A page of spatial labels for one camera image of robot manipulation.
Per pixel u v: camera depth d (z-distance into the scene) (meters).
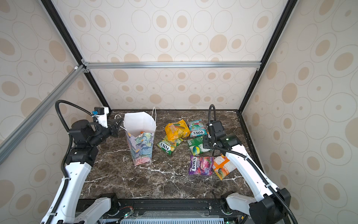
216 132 0.57
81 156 0.49
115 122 0.66
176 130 0.98
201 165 0.85
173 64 0.92
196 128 1.05
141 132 0.96
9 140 0.52
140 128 0.93
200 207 0.75
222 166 0.86
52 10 0.69
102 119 0.59
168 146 0.94
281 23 0.73
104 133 0.59
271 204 0.37
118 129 0.67
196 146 0.95
